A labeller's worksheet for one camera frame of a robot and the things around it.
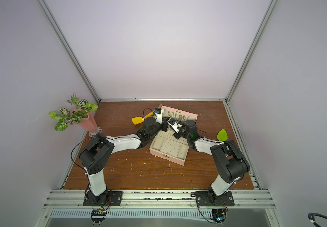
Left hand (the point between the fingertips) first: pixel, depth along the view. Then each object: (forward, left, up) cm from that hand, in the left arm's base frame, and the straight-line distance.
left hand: (170, 117), depth 88 cm
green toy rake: (+24, +8, -15) cm, 30 cm away
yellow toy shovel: (+10, +24, -16) cm, 31 cm away
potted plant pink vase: (-2, +54, +4) cm, 54 cm away
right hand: (0, -3, -5) cm, 6 cm away
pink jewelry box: (-14, +3, -10) cm, 18 cm away
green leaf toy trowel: (-3, -37, -17) cm, 41 cm away
